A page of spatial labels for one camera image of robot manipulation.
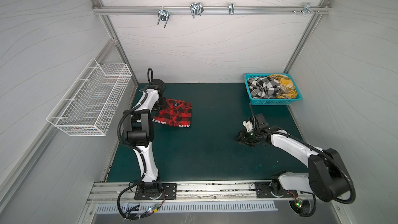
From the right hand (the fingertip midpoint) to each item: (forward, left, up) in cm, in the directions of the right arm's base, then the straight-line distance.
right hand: (238, 135), depth 87 cm
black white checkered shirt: (+37, -21, +2) cm, 42 cm away
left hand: (+17, +48, +4) cm, 51 cm away
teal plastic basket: (+26, -24, +1) cm, 35 cm away
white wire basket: (-1, +71, +27) cm, 76 cm away
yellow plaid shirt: (+33, -35, +5) cm, 49 cm away
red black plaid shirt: (+13, +36, 0) cm, 39 cm away
